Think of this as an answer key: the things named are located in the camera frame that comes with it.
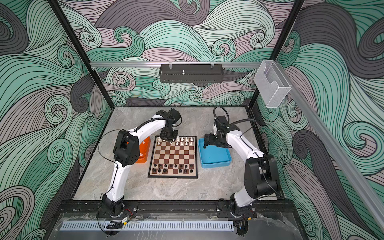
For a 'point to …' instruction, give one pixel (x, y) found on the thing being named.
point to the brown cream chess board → (175, 159)
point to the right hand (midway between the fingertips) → (212, 142)
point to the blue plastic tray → (213, 156)
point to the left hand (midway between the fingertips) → (173, 140)
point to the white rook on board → (159, 139)
